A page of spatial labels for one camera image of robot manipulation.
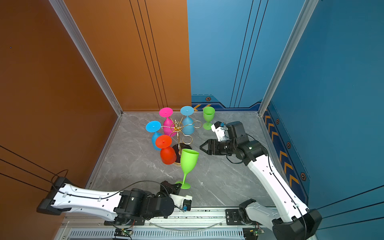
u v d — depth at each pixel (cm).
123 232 71
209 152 61
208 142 61
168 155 74
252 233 70
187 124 83
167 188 57
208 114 99
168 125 83
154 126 73
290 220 37
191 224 72
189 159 66
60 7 69
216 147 60
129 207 46
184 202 55
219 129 64
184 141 67
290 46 83
